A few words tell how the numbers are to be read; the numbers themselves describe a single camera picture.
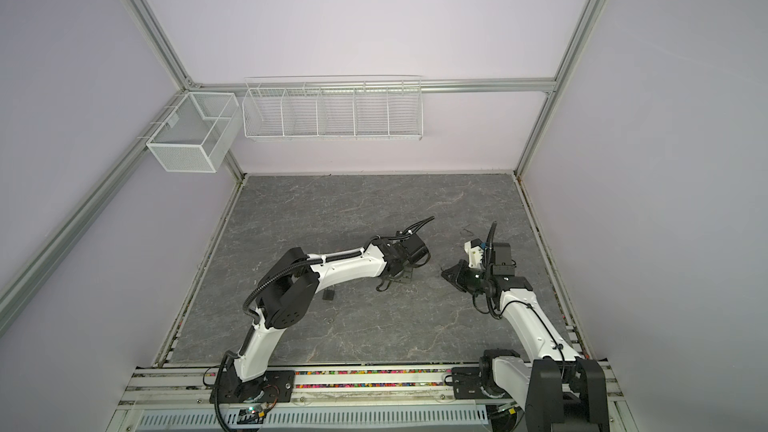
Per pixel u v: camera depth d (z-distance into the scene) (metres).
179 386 0.75
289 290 0.52
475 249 0.80
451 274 0.75
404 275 0.84
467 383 0.74
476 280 0.72
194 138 0.93
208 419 0.71
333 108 0.99
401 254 0.73
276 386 0.74
